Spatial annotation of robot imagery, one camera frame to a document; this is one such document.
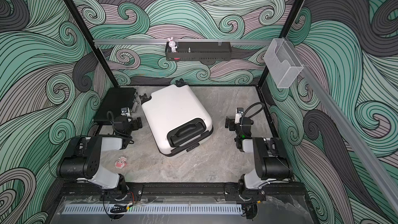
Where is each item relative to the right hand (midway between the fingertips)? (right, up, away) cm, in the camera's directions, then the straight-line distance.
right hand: (234, 116), depth 94 cm
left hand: (-64, 0, 0) cm, 64 cm away
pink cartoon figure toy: (-63, -23, -14) cm, 69 cm away
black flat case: (-81, +10, +13) cm, 83 cm away
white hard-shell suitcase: (-33, +2, -18) cm, 38 cm away
